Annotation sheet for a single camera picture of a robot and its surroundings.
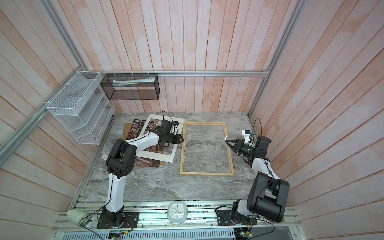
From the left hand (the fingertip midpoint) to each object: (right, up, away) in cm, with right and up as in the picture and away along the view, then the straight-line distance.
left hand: (181, 141), depth 99 cm
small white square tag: (-50, -10, -4) cm, 51 cm away
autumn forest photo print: (-36, +6, +11) cm, 38 cm away
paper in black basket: (-29, +38, -9) cm, 49 cm away
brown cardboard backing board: (-43, +8, +12) cm, 45 cm away
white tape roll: (-46, -32, -32) cm, 65 cm away
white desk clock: (-1, -33, -26) cm, 42 cm away
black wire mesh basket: (-36, +39, +5) cm, 53 cm away
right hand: (+26, +1, -16) cm, 31 cm away
